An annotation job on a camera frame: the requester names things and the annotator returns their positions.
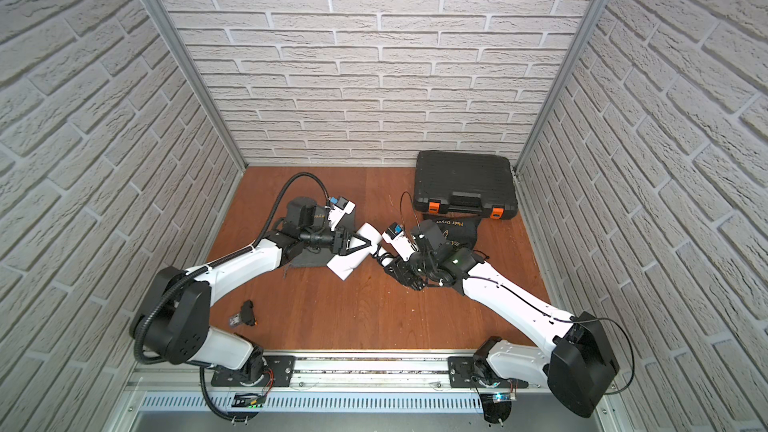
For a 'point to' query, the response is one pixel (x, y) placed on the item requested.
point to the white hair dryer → (342, 265)
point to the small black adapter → (246, 315)
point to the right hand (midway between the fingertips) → (396, 262)
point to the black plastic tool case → (465, 183)
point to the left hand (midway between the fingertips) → (370, 240)
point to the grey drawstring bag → (317, 233)
